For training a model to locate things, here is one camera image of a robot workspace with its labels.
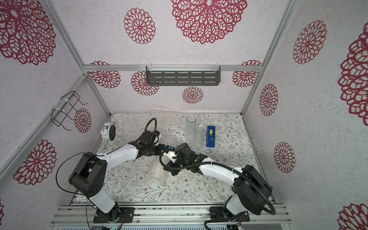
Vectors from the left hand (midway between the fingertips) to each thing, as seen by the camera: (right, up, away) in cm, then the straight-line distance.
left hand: (164, 151), depth 92 cm
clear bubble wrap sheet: (+1, +19, +21) cm, 28 cm away
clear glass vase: (+17, +20, 0) cm, 26 cm away
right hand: (+1, -7, -13) cm, 15 cm away
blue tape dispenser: (+30, +7, +6) cm, 32 cm away
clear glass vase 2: (+22, +7, +3) cm, 23 cm away
